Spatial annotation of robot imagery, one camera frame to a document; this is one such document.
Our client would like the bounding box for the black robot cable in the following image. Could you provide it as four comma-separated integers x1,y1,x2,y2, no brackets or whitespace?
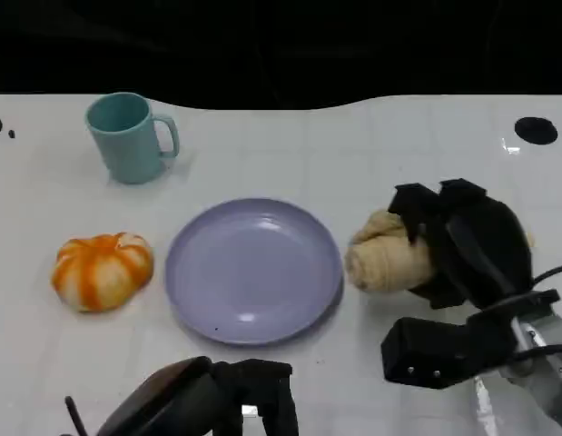
509,342,562,367
64,395,89,436
529,263,562,285

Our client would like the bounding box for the lilac plate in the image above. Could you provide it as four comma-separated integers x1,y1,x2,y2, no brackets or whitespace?
164,197,344,348

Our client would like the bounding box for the beige towel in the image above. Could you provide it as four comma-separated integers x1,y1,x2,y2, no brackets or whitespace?
343,207,536,294

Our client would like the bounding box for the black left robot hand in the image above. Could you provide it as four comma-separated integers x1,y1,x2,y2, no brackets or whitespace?
96,356,301,436

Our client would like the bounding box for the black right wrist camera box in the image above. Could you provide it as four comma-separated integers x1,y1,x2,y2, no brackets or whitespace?
380,290,561,391

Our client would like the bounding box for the black backdrop cloth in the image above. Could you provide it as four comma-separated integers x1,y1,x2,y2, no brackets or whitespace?
0,0,562,111

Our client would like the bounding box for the pale green mug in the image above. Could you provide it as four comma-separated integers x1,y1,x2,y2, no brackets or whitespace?
84,92,181,185

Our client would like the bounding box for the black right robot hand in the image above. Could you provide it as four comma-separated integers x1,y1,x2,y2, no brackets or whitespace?
387,178,536,311

